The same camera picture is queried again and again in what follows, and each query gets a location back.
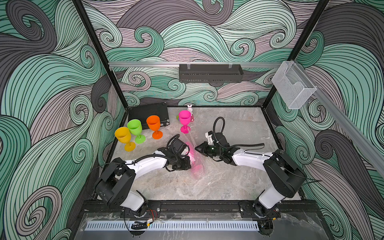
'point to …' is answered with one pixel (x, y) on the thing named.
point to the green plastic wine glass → (135, 127)
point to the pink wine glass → (197, 169)
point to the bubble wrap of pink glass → (200, 158)
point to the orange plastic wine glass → (153, 122)
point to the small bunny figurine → (189, 108)
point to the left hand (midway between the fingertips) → (191, 165)
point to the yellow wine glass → (123, 134)
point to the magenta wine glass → (185, 117)
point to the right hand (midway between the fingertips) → (193, 150)
